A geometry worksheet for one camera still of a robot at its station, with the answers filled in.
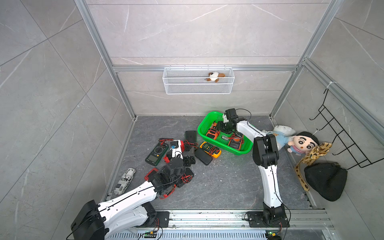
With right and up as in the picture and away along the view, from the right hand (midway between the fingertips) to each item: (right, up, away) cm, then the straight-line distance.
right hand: (218, 127), depth 106 cm
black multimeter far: (-21, -10, -5) cm, 23 cm away
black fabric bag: (+44, -24, -39) cm, 63 cm away
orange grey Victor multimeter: (+10, -10, -8) cm, 17 cm away
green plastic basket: (-9, +3, +1) cm, 10 cm away
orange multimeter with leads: (-4, -3, -2) cm, 6 cm away
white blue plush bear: (+41, -4, -8) cm, 42 cm away
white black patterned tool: (-57, -31, -23) cm, 69 cm away
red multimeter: (-25, -9, -41) cm, 48 cm away
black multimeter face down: (-12, -18, -12) cm, 25 cm away
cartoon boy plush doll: (+43, -8, -25) cm, 50 cm away
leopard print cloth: (+46, -17, -26) cm, 56 cm away
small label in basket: (+5, -7, +1) cm, 9 cm away
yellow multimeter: (-7, -14, -11) cm, 19 cm away
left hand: (-21, -10, -30) cm, 38 cm away
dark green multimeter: (-42, -17, -11) cm, 47 cm away
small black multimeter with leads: (-22, -29, -23) cm, 43 cm away
